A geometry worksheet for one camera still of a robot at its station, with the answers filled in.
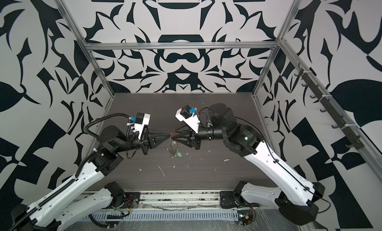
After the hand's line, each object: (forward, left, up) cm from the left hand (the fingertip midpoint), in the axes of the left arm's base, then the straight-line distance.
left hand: (170, 133), depth 56 cm
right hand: (-1, -2, +1) cm, 3 cm away
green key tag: (0, -2, -20) cm, 21 cm away
